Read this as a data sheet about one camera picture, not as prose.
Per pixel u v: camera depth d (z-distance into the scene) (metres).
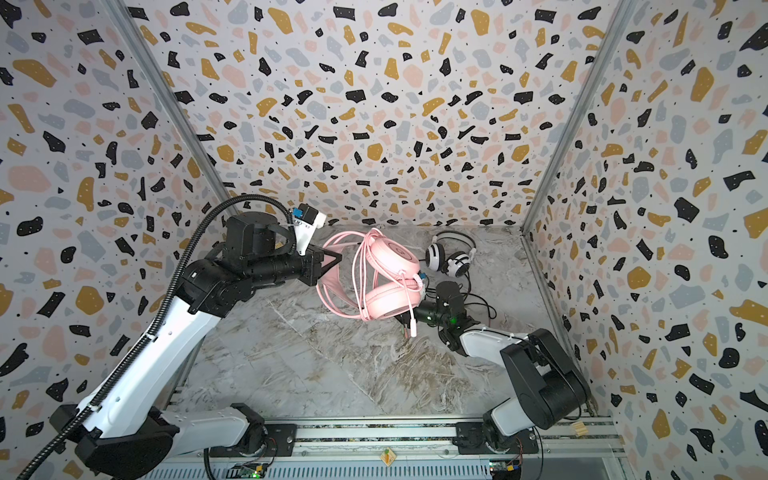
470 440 0.73
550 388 0.45
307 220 0.54
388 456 0.71
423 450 0.73
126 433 0.38
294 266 0.54
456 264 1.00
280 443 0.73
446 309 0.68
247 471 0.70
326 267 0.62
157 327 0.40
